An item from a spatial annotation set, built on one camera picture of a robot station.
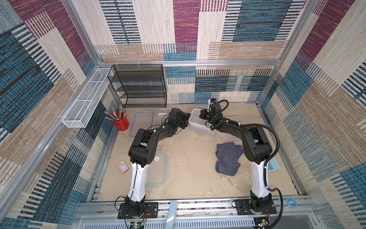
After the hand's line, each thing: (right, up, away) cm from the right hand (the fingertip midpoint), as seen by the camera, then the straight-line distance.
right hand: (202, 115), depth 104 cm
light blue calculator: (+41, -30, -17) cm, 53 cm away
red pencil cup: (-57, -6, -2) cm, 57 cm away
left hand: (-6, +1, -5) cm, 8 cm away
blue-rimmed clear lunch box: (-31, +1, +5) cm, 32 cm away
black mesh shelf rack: (-44, +23, +7) cm, 50 cm away
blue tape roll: (+43, -46, -29) cm, 69 cm away
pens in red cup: (-57, +1, -3) cm, 57 cm away
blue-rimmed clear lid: (-46, -4, +10) cm, 48 cm away
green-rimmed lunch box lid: (-28, -36, -18) cm, 49 cm away
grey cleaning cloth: (+13, -24, -18) cm, 32 cm away
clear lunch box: (-4, -6, -9) cm, 12 cm away
